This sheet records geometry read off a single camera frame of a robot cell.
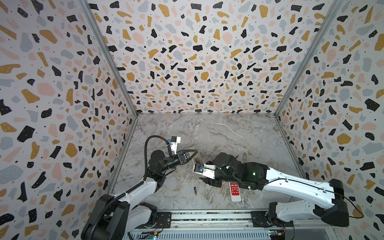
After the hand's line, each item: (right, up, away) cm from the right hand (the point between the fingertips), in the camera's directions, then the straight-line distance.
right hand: (199, 170), depth 66 cm
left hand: (-1, +7, +6) cm, 9 cm away
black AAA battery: (-2, -17, +17) cm, 25 cm away
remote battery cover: (+29, 0, +32) cm, 43 cm away
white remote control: (-1, +3, +7) cm, 8 cm away
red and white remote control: (+19, -16, +16) cm, 30 cm away
